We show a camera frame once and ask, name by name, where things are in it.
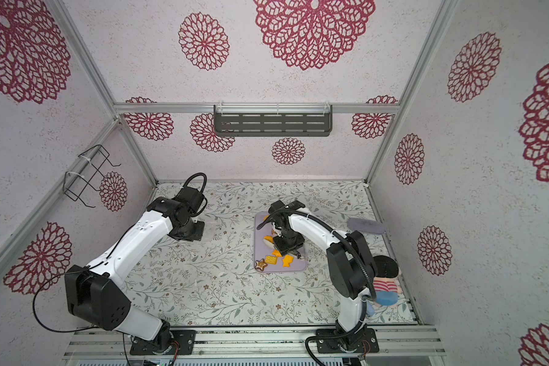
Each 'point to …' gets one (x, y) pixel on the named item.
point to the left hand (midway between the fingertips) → (193, 236)
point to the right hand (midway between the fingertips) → (286, 248)
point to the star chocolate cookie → (261, 264)
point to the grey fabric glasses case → (366, 226)
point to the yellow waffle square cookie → (271, 259)
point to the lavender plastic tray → (264, 245)
